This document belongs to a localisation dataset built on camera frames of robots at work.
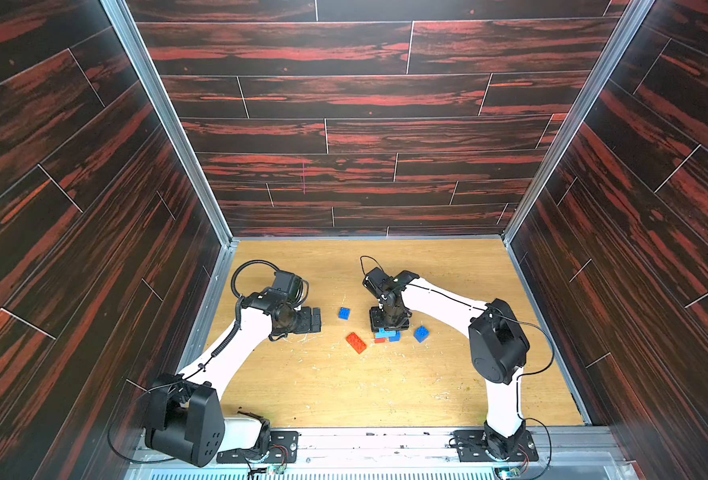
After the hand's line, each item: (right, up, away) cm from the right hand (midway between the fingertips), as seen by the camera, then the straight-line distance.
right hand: (386, 325), depth 92 cm
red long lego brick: (-10, -5, -1) cm, 11 cm away
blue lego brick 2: (+3, -4, -1) cm, 5 cm away
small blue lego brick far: (-14, +3, +7) cm, 16 cm away
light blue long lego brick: (-2, -2, -4) cm, 4 cm away
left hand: (-23, +2, -7) cm, 24 cm away
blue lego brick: (+11, -2, -1) cm, 11 cm away
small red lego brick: (-2, -5, +1) cm, 5 cm away
